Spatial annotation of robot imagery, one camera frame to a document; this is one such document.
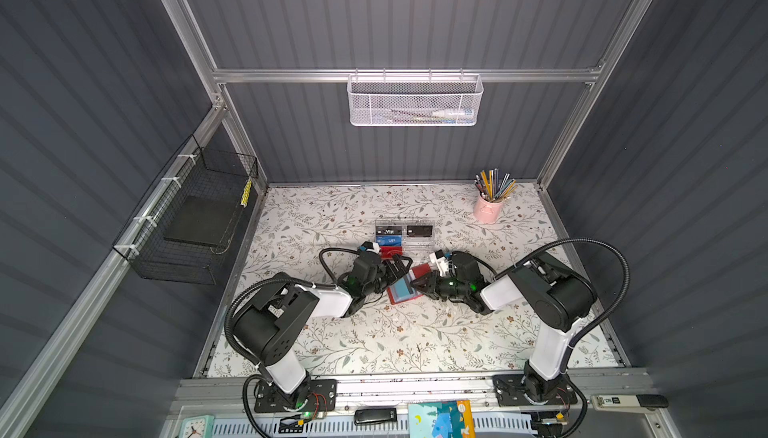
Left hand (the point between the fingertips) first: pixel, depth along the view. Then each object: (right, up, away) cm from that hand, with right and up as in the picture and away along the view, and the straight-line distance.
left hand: (407, 267), depth 90 cm
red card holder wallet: (+4, -3, +6) cm, 8 cm away
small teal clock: (-49, -33, -21) cm, 63 cm away
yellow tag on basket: (-46, +22, -7) cm, 51 cm away
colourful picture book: (+7, -32, -20) cm, 39 cm away
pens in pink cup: (+32, +26, +15) cm, 44 cm away
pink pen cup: (+29, +17, +15) cm, 37 cm away
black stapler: (-9, -30, -22) cm, 38 cm away
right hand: (+2, -7, 0) cm, 7 cm away
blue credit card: (-1, -7, +1) cm, 7 cm away
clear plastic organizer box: (+3, +8, +10) cm, 13 cm away
